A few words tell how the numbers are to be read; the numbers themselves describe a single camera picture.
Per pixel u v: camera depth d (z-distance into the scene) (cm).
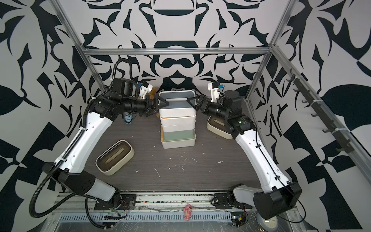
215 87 60
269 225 65
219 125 97
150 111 59
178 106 67
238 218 71
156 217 78
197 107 58
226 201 74
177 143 88
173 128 76
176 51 91
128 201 74
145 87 62
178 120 70
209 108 59
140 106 58
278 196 37
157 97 58
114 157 84
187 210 70
